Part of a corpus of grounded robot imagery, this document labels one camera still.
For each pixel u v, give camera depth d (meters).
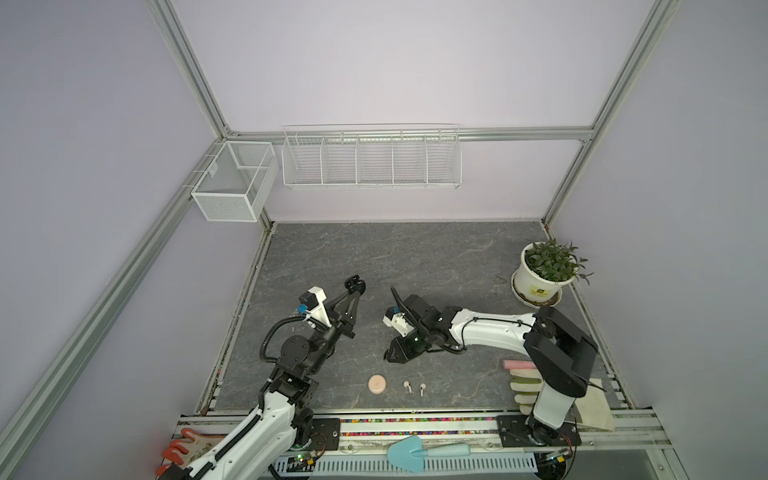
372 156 0.99
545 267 0.86
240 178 1.02
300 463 0.72
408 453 0.71
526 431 0.74
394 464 0.70
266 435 0.52
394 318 0.80
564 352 0.46
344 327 0.65
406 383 0.81
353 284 0.72
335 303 0.70
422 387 0.80
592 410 0.78
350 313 0.71
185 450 0.70
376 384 0.81
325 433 0.74
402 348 0.74
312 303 0.62
